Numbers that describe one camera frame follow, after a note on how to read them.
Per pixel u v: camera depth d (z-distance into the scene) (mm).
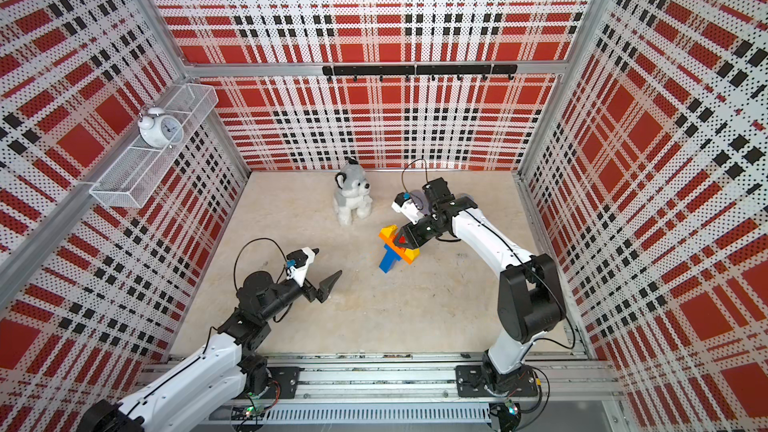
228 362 557
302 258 653
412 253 805
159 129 702
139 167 721
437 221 640
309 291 700
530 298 455
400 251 824
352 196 955
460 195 664
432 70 884
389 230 824
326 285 708
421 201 752
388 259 863
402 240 796
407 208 779
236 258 935
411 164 1271
